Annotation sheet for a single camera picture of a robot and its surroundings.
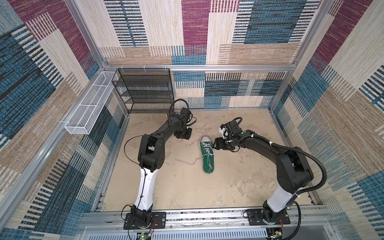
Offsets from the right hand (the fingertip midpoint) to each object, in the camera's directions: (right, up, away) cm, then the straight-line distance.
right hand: (218, 147), depth 91 cm
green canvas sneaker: (-6, +4, +9) cm, 11 cm away
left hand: (-19, +7, +8) cm, 22 cm away
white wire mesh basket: (-83, +15, +1) cm, 84 cm away
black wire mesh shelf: (-50, +39, +20) cm, 66 cm away
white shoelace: (-6, -2, +3) cm, 7 cm away
